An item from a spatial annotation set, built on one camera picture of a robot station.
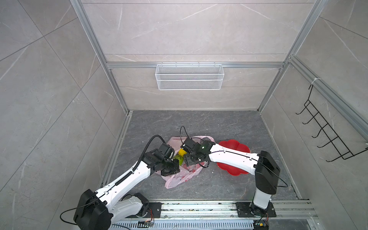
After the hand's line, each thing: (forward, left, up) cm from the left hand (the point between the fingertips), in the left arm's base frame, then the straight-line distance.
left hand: (181, 167), depth 77 cm
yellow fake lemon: (+1, -1, +15) cm, 15 cm away
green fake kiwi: (+8, 0, -5) cm, 9 cm away
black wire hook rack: (-6, -69, +23) cm, 73 cm away
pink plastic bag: (-3, -2, -4) cm, 6 cm away
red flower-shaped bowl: (+18, -36, -8) cm, 41 cm away
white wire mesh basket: (+59, -7, +19) cm, 62 cm away
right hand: (+6, -5, -3) cm, 9 cm away
